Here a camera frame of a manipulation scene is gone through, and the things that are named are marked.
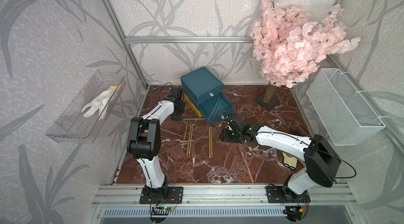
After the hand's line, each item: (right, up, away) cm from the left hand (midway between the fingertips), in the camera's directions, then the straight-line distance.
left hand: (184, 108), depth 98 cm
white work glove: (-29, +4, -33) cm, 44 cm away
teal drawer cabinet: (+14, +11, -10) cm, 20 cm away
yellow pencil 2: (+5, -18, -5) cm, 19 cm away
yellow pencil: (+4, -18, -6) cm, 19 cm away
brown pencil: (+1, -15, -3) cm, 15 cm away
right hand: (+22, -14, -13) cm, 29 cm away
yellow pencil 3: (+17, -20, -6) cm, 27 cm away
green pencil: (+18, 0, -1) cm, 18 cm away
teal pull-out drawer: (+26, 0, -4) cm, 26 cm away
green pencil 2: (+21, 0, -1) cm, 21 cm away
